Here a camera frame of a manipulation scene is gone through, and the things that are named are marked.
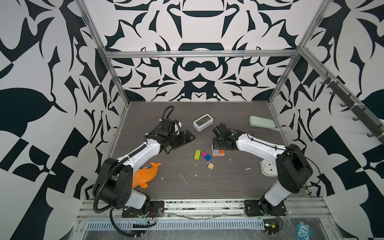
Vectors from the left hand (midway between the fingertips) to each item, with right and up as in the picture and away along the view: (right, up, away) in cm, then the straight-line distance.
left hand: (191, 137), depth 84 cm
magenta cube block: (+7, -11, +7) cm, 15 cm away
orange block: (+18, -10, +6) cm, 21 cm away
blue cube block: (+10, -13, +7) cm, 18 cm away
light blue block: (+15, -10, +7) cm, 19 cm away
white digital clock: (+8, +7, +18) cm, 21 cm away
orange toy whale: (-26, -20, -3) cm, 33 cm away
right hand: (+16, -4, +5) cm, 17 cm away
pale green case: (+47, +8, +24) cm, 53 cm away
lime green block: (+4, -12, +7) cm, 14 cm away
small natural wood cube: (+11, -17, +3) cm, 20 cm away
